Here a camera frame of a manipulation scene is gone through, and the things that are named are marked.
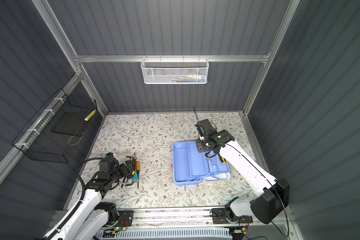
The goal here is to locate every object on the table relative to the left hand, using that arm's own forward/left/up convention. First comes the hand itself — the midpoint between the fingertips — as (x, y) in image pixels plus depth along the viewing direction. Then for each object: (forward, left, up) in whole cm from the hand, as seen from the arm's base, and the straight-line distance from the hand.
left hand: (126, 166), depth 85 cm
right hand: (+3, -44, +14) cm, 46 cm away
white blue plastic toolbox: (-4, -37, +4) cm, 37 cm away
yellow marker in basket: (+21, +18, +21) cm, 35 cm away
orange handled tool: (+2, -5, -6) cm, 8 cm away
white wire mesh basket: (+77, -30, +16) cm, 84 cm away
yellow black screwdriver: (-2, -54, +7) cm, 55 cm away
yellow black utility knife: (+6, -2, -3) cm, 7 cm away
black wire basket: (+8, +30, +22) cm, 38 cm away
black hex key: (-8, -2, -6) cm, 10 cm away
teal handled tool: (-5, -5, -6) cm, 9 cm away
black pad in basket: (+12, +21, +25) cm, 35 cm away
